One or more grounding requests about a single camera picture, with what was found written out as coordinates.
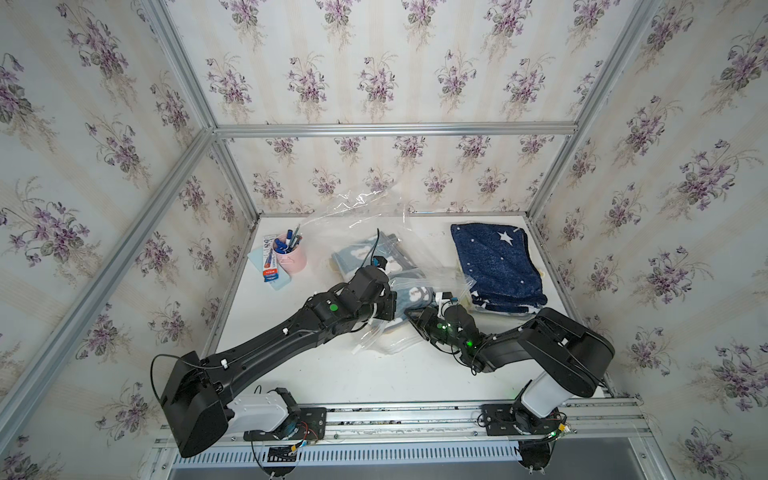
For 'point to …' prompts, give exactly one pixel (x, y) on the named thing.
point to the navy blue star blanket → (498, 269)
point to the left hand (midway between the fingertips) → (399, 301)
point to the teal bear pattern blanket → (406, 279)
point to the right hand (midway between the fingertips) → (409, 316)
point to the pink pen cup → (293, 262)
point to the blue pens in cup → (292, 240)
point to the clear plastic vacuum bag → (375, 226)
